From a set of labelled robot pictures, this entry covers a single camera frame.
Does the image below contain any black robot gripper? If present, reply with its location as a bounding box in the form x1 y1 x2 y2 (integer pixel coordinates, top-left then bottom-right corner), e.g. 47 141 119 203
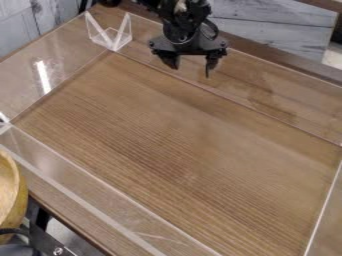
149 26 229 76

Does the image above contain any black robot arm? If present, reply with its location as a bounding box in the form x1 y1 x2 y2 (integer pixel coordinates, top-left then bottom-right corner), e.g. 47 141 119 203
135 0 229 74

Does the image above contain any brown wooden bowl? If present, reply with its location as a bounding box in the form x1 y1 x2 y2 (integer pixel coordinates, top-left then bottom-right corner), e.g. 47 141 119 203
0 149 30 246

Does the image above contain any clear acrylic corner bracket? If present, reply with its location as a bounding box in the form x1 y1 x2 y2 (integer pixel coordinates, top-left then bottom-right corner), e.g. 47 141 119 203
84 12 133 52

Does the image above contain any clear acrylic tray enclosure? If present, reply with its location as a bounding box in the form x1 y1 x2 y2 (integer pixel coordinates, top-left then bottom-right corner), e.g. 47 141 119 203
0 8 342 256

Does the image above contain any black metal table frame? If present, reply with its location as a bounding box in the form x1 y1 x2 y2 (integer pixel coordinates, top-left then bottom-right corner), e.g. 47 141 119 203
26 196 108 256

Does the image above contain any black cable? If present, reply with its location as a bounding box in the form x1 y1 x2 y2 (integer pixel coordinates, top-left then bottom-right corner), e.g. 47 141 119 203
0 227 44 256

